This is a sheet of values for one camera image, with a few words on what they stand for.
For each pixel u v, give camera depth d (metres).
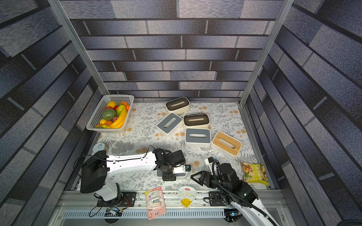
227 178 0.57
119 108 1.06
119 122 0.96
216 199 0.73
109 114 1.01
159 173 0.77
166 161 0.57
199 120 1.03
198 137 0.94
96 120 1.01
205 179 0.64
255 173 0.79
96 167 0.47
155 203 0.71
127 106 1.08
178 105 1.11
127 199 0.73
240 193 0.55
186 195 0.67
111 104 1.10
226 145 0.90
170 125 1.00
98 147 0.87
